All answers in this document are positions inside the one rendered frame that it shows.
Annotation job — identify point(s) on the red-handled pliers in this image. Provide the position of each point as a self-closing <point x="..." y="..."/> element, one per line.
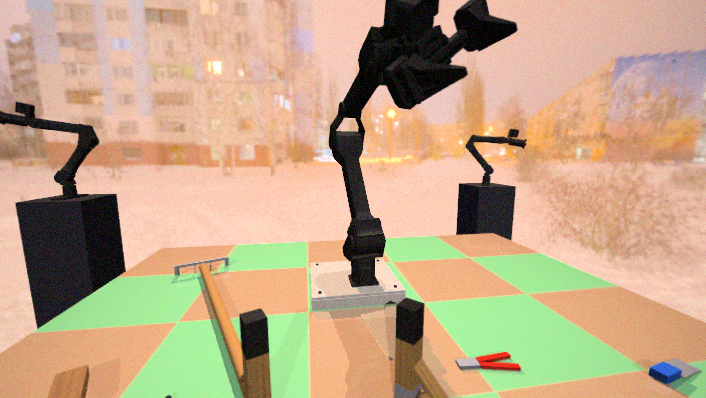
<point x="487" y="362"/>

